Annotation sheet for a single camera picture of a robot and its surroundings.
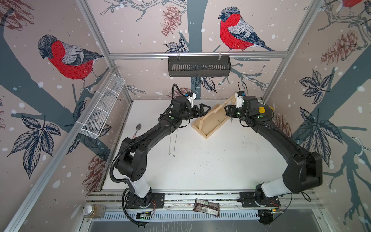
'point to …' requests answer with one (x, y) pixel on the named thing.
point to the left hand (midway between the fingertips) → (209, 107)
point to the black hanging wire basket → (199, 65)
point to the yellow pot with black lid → (265, 111)
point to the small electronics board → (146, 215)
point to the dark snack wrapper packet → (208, 207)
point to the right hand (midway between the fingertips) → (229, 105)
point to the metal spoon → (138, 127)
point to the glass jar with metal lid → (95, 211)
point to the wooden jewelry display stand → (210, 122)
